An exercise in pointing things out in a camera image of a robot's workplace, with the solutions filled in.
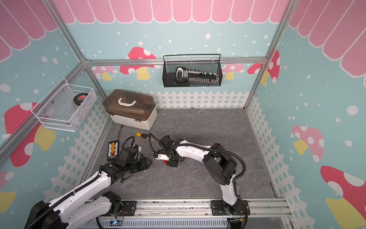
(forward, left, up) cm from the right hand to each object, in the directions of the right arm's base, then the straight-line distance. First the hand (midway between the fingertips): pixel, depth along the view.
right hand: (172, 160), depth 89 cm
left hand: (-5, +13, +4) cm, 15 cm away
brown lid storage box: (+27, +27, +19) cm, 42 cm away
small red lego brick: (-5, +3, +9) cm, 10 cm away
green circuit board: (-32, +27, -3) cm, 42 cm away
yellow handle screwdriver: (+20, +23, 0) cm, 30 cm away
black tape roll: (+23, +50, +33) cm, 64 cm away
